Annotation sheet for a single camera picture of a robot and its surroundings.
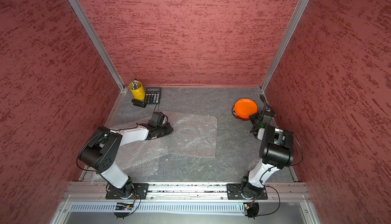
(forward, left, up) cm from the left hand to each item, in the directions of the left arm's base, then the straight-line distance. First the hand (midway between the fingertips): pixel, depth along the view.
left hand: (172, 132), depth 95 cm
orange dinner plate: (+16, -49, +6) cm, 52 cm away
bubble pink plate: (-15, +21, +1) cm, 26 cm away
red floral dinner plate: (+12, -43, +2) cm, 45 cm away
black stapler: (+23, +27, +1) cm, 35 cm away
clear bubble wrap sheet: (-23, +9, 0) cm, 25 cm away
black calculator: (+30, +19, +1) cm, 36 cm away
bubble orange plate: (-2, -13, -1) cm, 13 cm away
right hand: (+11, -52, +5) cm, 54 cm away
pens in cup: (+27, +27, +16) cm, 41 cm away
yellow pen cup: (+26, +26, +7) cm, 38 cm away
